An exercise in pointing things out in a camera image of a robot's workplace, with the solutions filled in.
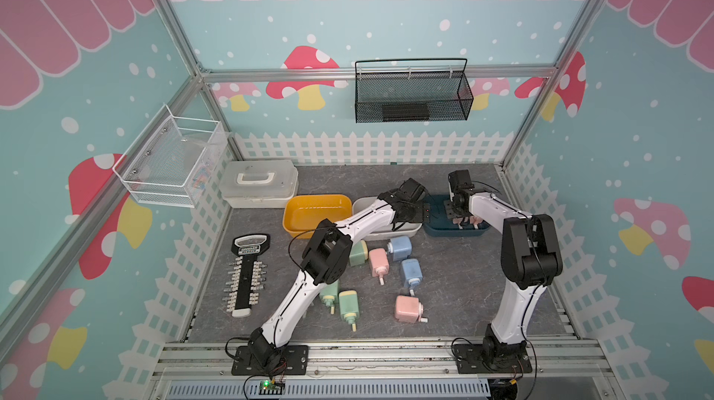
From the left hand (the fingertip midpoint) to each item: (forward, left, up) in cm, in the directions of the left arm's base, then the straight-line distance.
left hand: (417, 218), depth 99 cm
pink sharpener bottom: (-33, +6, +3) cm, 33 cm away
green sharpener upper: (-16, +21, +3) cm, 26 cm away
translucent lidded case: (+9, +57, +8) cm, 58 cm away
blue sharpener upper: (-14, +7, +3) cm, 16 cm away
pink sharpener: (0, -15, -1) cm, 15 cm away
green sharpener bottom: (-32, +23, +3) cm, 39 cm away
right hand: (+4, -16, +1) cm, 16 cm away
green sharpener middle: (-28, +29, +2) cm, 40 cm away
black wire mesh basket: (+31, +3, +32) cm, 44 cm away
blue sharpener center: (-22, +4, +3) cm, 22 cm away
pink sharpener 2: (-19, +14, +2) cm, 23 cm away
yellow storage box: (+4, +42, -4) cm, 43 cm away
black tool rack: (-22, +56, -3) cm, 60 cm away
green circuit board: (-50, +43, -6) cm, 66 cm away
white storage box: (-9, +6, +6) cm, 12 cm away
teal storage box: (0, -9, -4) cm, 10 cm away
